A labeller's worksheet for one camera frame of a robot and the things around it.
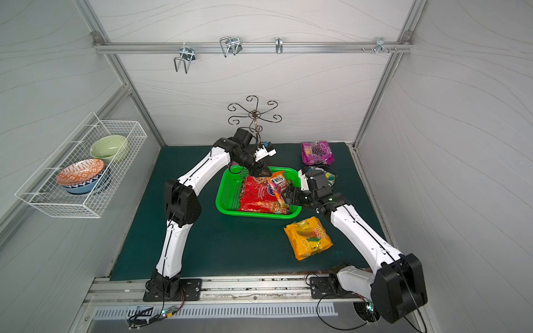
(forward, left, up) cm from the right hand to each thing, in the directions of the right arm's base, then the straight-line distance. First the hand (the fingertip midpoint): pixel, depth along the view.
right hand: (290, 193), depth 82 cm
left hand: (+10, +9, +1) cm, 13 cm away
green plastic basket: (+5, +29, -14) cm, 32 cm away
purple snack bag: (+33, -16, -11) cm, 38 cm away
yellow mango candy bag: (-14, -7, -10) cm, 19 cm away
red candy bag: (+1, +15, -6) cm, 16 cm away
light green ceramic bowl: (+4, +66, +19) cm, 69 cm away
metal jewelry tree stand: (+31, +16, +15) cm, 38 cm away
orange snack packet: (+4, +5, -2) cm, 7 cm away
